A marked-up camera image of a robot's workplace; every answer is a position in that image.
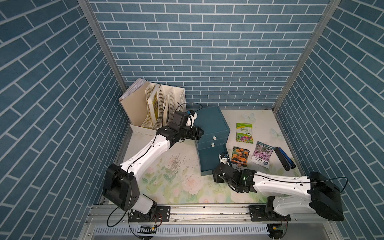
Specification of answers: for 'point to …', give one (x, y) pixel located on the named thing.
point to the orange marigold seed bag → (239, 158)
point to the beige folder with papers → (134, 102)
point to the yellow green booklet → (155, 105)
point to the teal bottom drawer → (209, 158)
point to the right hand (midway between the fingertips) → (215, 173)
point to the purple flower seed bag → (262, 154)
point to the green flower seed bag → (244, 133)
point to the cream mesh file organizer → (163, 101)
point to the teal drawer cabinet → (216, 130)
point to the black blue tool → (286, 162)
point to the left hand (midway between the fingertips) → (203, 133)
